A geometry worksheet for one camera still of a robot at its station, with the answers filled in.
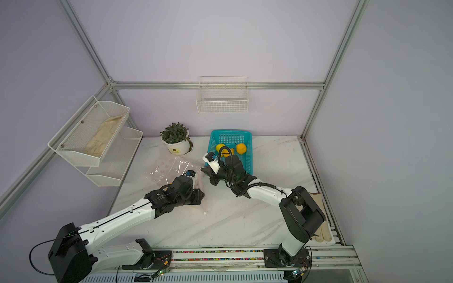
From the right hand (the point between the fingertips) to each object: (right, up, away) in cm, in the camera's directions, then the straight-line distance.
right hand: (204, 169), depth 82 cm
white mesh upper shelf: (-52, +15, -6) cm, 54 cm away
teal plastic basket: (+13, +17, +32) cm, 39 cm away
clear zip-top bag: (-26, -2, +20) cm, 33 cm away
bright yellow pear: (+4, +12, +27) cm, 30 cm away
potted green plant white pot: (-18, +17, +13) cm, 29 cm away
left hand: (-1, -13, -2) cm, 13 cm away
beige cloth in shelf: (-47, +13, -6) cm, 49 cm away
